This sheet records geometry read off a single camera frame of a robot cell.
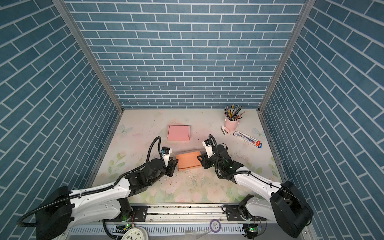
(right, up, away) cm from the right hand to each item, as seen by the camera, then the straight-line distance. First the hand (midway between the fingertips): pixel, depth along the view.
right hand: (198, 154), depth 83 cm
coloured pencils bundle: (+24, +25, +21) cm, 41 cm away
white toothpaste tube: (+34, +7, +19) cm, 40 cm away
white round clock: (-27, -31, -18) cm, 45 cm away
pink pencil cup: (+23, +16, +21) cm, 35 cm away
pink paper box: (-14, +11, +19) cm, 26 cm away
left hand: (-12, -3, -3) cm, 12 cm away
